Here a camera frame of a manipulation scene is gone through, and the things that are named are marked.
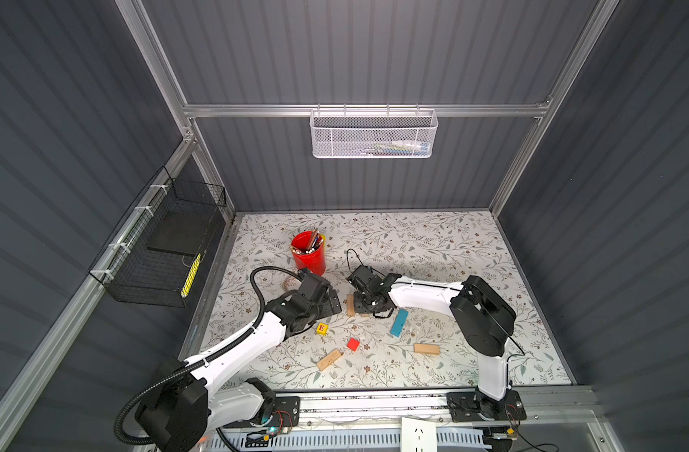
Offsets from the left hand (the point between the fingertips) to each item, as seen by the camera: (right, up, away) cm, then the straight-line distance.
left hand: (327, 303), depth 84 cm
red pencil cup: (-6, +16, +4) cm, 17 cm away
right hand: (+11, -4, +9) cm, 14 cm away
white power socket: (+23, -28, -17) cm, 40 cm away
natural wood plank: (+1, -16, -3) cm, 16 cm away
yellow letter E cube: (-2, -9, +3) cm, 9 cm away
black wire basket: (-44, +15, -12) cm, 48 cm away
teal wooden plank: (+23, -8, +5) cm, 24 cm away
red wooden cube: (+8, -13, +1) cm, 15 cm away
